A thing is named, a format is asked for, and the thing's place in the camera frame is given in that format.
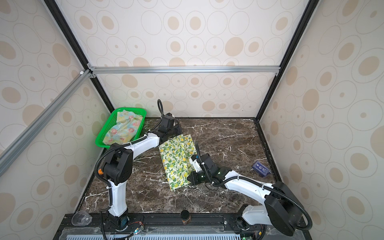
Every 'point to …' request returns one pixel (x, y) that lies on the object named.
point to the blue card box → (261, 169)
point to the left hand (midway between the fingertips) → (186, 124)
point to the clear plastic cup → (81, 218)
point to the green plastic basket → (112, 120)
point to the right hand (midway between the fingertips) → (188, 178)
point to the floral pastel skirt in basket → (127, 128)
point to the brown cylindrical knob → (185, 216)
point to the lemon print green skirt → (176, 153)
